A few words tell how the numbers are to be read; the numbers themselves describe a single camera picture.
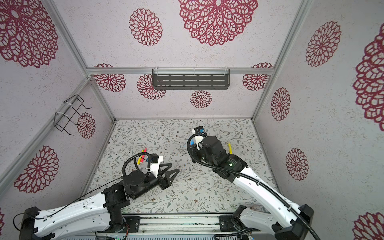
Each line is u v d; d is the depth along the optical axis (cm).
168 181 60
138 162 95
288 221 38
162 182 60
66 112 76
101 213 50
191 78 94
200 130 59
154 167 58
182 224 76
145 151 102
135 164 62
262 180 44
